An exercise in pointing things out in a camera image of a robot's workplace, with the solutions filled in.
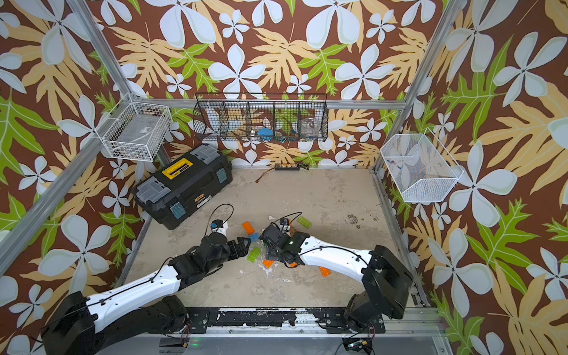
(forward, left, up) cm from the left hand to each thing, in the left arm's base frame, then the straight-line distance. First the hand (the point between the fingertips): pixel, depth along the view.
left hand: (244, 240), depth 82 cm
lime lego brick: (+14, -24, -10) cm, 30 cm away
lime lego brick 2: (-2, -3, -9) cm, 10 cm away
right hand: (-3, -11, -4) cm, 12 cm away
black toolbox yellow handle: (+18, +31, +7) cm, 36 cm away
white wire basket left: (+35, +45, +24) cm, 62 cm away
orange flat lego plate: (+11, +1, -11) cm, 15 cm away
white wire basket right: (+23, -69, +16) cm, 74 cm away
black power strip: (+48, -17, -9) cm, 52 cm away
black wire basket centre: (+51, -6, +20) cm, 55 cm away
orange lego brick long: (-9, -31, -9) cm, 33 cm away
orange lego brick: (-5, -9, -9) cm, 14 cm away
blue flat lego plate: (+6, -2, -10) cm, 11 cm away
